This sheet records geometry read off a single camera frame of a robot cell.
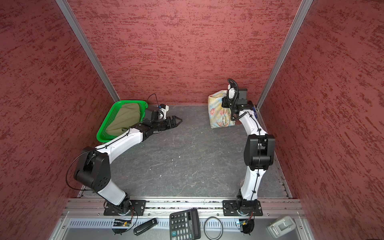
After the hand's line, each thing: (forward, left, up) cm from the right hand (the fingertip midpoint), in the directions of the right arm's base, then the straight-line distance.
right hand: (221, 100), depth 94 cm
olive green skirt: (+1, +65, -13) cm, 66 cm away
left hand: (-15, +28, -4) cm, 32 cm away
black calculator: (-63, +24, -20) cm, 71 cm away
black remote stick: (-63, +42, -18) cm, 78 cm away
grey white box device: (-65, -21, -20) cm, 71 cm away
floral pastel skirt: (-9, +2, -6) cm, 11 cm away
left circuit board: (-61, +57, -25) cm, 87 cm away
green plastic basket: (-14, +78, -15) cm, 81 cm away
